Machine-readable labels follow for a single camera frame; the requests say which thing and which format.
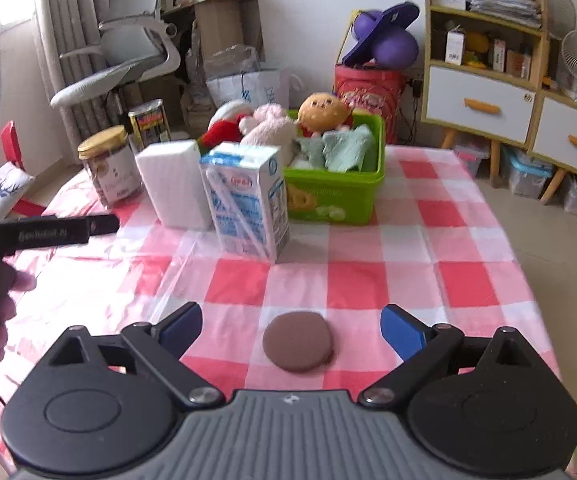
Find red chair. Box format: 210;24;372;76
0;119;49;219

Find wooden desk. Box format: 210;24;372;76
162;0;264;60

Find santa plush toy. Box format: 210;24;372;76
197;100;254;150

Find red snack bucket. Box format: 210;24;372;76
334;63;407;144

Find grey office chair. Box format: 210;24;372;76
51;0;181;107

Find gold lid cookie jar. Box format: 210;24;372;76
77;125;142;208

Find deer print pillow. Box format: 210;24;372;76
0;162;34;221

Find purple bounce ball toy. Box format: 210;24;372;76
341;1;419;72

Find pink bunny plush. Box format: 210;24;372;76
238;103;298;167

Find black yellow tin can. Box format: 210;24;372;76
128;99;171;152

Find clear storage box blue lid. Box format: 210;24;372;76
501;145;554;200

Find white yellow drawer cabinet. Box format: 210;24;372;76
422;0;577;203

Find white sponge block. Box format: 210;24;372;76
136;140;212;231

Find green plastic basket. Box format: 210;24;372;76
282;110;385;226

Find clear storage box pink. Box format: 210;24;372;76
453;133;490;178

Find blue white milk carton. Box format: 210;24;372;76
200;142;289;263

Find light green towel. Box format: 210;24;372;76
290;125;377;174

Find brown round soft pad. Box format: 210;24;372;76
262;311;334;373

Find hamburger plush toy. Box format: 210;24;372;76
297;92;353;138

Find white paper shopping bag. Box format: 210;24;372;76
206;70;303;108

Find red white checkered tablecloth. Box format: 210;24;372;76
0;144;565;476

